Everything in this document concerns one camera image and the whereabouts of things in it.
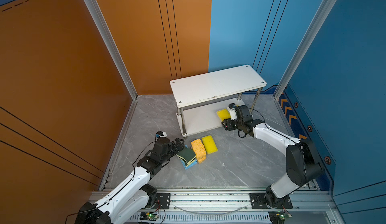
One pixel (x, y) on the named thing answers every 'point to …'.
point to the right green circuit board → (278, 217)
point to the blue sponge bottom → (190, 165)
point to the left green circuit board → (149, 216)
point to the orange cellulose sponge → (199, 150)
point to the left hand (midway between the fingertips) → (180, 142)
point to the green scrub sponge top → (187, 154)
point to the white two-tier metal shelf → (199, 98)
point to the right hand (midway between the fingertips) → (226, 121)
